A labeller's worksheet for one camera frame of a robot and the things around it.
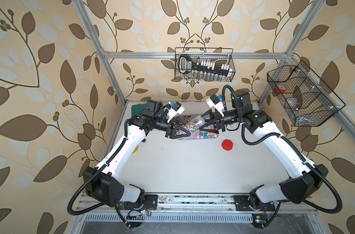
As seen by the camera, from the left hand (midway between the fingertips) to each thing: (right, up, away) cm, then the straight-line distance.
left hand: (186, 130), depth 63 cm
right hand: (+5, +3, 0) cm, 6 cm away
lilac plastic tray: (+3, -2, -2) cm, 4 cm away
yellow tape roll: (-32, -16, +31) cm, 48 cm away
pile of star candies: (+13, -7, +36) cm, 39 cm away
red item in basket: (+53, +21, +20) cm, 61 cm away
